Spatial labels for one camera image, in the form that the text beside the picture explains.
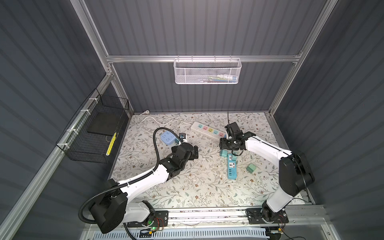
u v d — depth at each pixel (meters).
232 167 0.89
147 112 1.23
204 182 0.86
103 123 0.79
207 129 1.07
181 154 0.62
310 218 0.74
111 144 0.69
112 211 0.41
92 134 0.72
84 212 0.40
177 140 0.70
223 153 0.96
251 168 0.89
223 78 0.91
